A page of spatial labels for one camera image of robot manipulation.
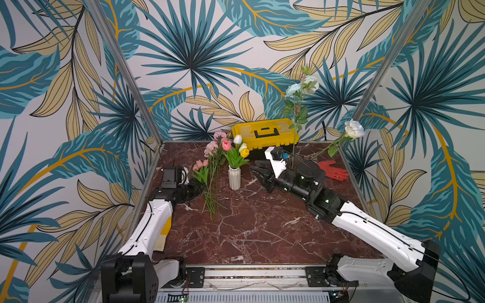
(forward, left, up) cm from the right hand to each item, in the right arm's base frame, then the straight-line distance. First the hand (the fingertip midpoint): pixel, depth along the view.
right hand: (254, 164), depth 63 cm
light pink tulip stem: (+25, +26, -32) cm, 48 cm away
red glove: (+21, -49, -36) cm, 64 cm away
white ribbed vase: (+11, +7, -24) cm, 28 cm away
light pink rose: (+33, +19, -29) cm, 48 cm away
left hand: (+4, +21, -22) cm, 30 cm away
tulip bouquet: (+16, +6, -11) cm, 20 cm away
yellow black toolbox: (+36, -6, -20) cm, 41 cm away
